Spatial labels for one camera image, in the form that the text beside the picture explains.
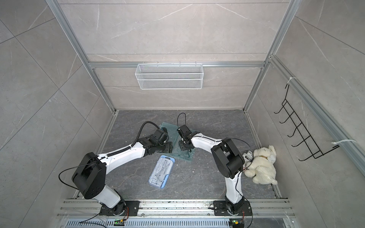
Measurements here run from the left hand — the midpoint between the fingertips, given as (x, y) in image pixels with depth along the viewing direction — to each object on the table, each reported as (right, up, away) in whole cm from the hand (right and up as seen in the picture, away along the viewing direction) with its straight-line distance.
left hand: (170, 144), depth 88 cm
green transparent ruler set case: (+3, +5, -6) cm, 9 cm away
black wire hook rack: (+65, +2, -30) cm, 71 cm away
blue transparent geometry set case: (-5, -16, -2) cm, 17 cm away
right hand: (+10, -2, +9) cm, 13 cm away
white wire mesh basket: (-2, +47, +12) cm, 49 cm away
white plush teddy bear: (+52, -11, -12) cm, 55 cm away
